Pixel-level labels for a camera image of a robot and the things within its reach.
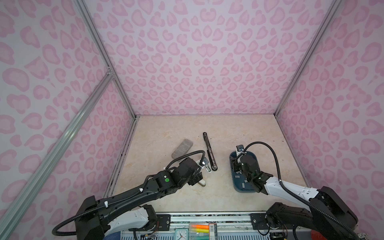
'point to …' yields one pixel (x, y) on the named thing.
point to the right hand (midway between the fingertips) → (235, 155)
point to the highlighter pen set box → (202, 231)
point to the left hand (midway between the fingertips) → (196, 163)
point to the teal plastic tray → (240, 183)
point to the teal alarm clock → (181, 234)
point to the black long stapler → (210, 153)
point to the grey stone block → (182, 149)
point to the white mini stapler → (202, 182)
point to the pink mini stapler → (208, 169)
